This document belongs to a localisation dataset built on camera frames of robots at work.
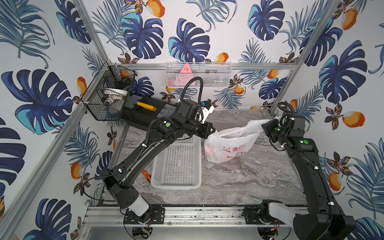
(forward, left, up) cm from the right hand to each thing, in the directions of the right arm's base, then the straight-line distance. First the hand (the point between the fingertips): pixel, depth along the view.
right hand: (262, 122), depth 75 cm
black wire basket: (+21, +87, 0) cm, 90 cm away
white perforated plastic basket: (-11, +44, -28) cm, 53 cm away
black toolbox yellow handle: (+19, +71, -12) cm, 74 cm away
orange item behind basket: (-17, +61, -28) cm, 70 cm away
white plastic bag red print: (-10, +21, -8) cm, 24 cm away
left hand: (-9, +25, +7) cm, 27 cm away
